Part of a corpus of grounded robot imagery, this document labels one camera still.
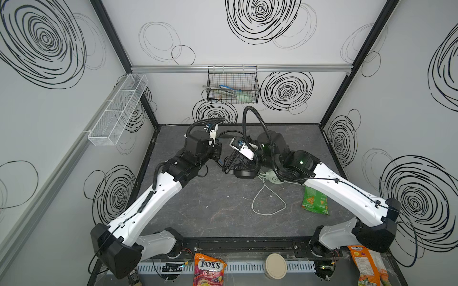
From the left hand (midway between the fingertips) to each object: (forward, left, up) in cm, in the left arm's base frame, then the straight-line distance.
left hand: (219, 139), depth 72 cm
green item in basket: (+34, -11, -4) cm, 36 cm away
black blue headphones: (-11, -4, -4) cm, 12 cm away
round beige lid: (-40, -23, -24) cm, 52 cm away
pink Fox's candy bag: (-42, +2, -27) cm, 50 cm away
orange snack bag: (-38, -60, -26) cm, 76 cm away
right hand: (-6, -9, +2) cm, 10 cm away
